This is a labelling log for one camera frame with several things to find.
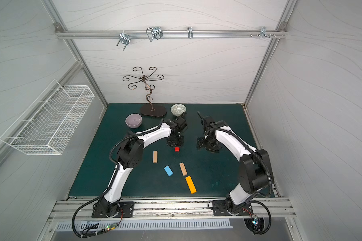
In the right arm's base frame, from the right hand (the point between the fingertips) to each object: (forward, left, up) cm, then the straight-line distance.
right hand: (204, 148), depth 86 cm
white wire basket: (-4, +75, +24) cm, 78 cm away
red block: (+3, +17, -7) cm, 18 cm away
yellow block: (-18, +8, -8) cm, 21 cm away
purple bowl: (+23, +50, -5) cm, 55 cm away
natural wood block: (-3, +30, -7) cm, 31 cm away
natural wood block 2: (-10, +12, -7) cm, 17 cm away
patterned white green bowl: (+37, +19, -6) cm, 42 cm away
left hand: (+5, +15, -7) cm, 17 cm away
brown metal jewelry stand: (+34, +35, -6) cm, 49 cm away
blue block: (-11, +21, -8) cm, 25 cm away
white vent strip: (-37, +22, -8) cm, 44 cm away
